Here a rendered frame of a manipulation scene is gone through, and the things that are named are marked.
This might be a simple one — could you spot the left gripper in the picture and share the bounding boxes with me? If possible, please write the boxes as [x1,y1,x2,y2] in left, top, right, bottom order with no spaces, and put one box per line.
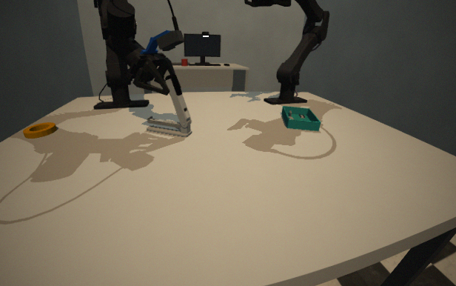
[244,0,291,7]

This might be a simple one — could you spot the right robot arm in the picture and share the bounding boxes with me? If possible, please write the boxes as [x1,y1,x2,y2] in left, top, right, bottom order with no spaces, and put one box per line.
[93,0,184,110]

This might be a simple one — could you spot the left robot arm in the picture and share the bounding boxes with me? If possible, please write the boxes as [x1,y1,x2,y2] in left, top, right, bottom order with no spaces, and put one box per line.
[264,0,329,104]

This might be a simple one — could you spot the orange ring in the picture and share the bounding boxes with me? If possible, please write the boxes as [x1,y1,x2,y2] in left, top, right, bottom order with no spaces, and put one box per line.
[23,122,56,139]

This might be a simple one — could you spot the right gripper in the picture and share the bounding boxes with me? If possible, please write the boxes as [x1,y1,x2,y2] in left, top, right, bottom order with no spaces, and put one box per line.
[121,30,175,96]

